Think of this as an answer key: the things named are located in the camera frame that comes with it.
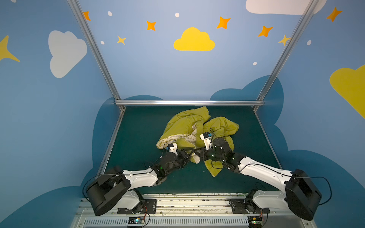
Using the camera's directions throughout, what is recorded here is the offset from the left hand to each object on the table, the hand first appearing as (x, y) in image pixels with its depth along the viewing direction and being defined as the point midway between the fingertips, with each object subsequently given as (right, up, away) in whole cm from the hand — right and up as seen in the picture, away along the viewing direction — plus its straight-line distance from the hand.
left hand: (194, 149), depth 79 cm
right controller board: (+31, -36, -7) cm, 47 cm away
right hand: (0, 0, +1) cm, 1 cm away
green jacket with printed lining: (-5, +10, +23) cm, 25 cm away
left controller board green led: (-31, -35, -8) cm, 47 cm away
